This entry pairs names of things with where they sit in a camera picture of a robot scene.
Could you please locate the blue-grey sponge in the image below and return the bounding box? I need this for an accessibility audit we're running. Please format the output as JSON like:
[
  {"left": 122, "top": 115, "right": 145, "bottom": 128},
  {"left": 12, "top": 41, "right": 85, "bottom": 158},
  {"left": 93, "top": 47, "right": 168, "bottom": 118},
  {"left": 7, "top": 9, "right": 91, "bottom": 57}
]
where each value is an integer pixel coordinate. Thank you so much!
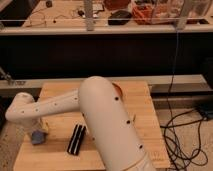
[{"left": 31, "top": 131, "right": 46, "bottom": 145}]

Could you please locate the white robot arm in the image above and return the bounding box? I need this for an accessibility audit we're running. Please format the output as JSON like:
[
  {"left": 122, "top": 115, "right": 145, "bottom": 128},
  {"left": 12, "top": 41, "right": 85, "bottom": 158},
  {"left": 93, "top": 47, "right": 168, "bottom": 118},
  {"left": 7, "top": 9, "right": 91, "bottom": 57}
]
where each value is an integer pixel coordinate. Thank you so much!
[{"left": 6, "top": 76, "right": 156, "bottom": 171}]

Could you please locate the black striped block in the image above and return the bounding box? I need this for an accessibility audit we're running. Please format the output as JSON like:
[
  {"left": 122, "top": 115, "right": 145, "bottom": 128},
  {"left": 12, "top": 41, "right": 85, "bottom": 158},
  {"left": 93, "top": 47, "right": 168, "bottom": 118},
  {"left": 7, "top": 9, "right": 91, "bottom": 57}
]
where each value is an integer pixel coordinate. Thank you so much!
[{"left": 67, "top": 124, "right": 86, "bottom": 155}]

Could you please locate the metal clamp at left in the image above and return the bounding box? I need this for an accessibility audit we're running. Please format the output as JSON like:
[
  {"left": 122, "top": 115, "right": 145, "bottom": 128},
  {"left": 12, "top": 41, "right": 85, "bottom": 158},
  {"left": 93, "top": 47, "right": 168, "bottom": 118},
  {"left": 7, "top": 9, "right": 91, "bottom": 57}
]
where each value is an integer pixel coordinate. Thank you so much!
[{"left": 0, "top": 66, "right": 26, "bottom": 86}]

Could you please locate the orange-brown bowl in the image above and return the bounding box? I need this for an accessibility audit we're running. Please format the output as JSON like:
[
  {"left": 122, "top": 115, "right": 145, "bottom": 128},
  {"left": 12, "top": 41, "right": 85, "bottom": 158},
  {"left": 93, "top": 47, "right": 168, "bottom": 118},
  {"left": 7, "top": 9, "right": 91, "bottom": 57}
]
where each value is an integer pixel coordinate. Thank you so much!
[{"left": 112, "top": 83, "right": 123, "bottom": 99}]

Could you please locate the black pouch on bench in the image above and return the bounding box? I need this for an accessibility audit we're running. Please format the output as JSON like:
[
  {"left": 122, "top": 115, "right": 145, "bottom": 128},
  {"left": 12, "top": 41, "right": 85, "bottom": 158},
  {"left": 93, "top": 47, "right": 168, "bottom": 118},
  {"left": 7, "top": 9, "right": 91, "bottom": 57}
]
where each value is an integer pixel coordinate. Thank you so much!
[{"left": 108, "top": 10, "right": 132, "bottom": 25}]

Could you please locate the orange tool on bench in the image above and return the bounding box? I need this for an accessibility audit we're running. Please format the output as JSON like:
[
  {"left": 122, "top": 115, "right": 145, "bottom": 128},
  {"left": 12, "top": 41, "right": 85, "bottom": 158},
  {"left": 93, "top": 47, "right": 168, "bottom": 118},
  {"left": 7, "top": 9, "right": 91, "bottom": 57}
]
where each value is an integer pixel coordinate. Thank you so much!
[{"left": 132, "top": 5, "right": 154, "bottom": 25}]

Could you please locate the grey metal post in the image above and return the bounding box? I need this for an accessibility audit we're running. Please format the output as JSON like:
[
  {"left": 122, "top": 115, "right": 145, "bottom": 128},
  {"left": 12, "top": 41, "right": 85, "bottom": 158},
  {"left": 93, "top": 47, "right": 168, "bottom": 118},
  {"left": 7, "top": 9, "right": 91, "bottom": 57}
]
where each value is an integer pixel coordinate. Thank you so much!
[{"left": 83, "top": 0, "right": 94, "bottom": 31}]

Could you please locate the black cable bundle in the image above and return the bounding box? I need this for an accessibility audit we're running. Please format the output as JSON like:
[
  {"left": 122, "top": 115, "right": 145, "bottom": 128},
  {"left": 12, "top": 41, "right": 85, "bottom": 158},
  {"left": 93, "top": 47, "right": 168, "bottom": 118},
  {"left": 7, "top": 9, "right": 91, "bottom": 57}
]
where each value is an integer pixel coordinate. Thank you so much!
[{"left": 159, "top": 26, "right": 209, "bottom": 171}]

